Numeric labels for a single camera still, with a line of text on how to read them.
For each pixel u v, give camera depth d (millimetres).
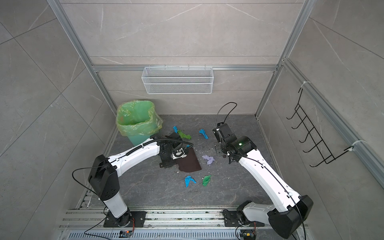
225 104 523
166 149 605
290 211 370
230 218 733
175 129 1104
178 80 1005
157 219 746
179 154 737
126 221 692
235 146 470
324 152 627
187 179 859
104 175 442
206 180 858
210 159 933
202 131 1080
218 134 552
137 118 1020
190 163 892
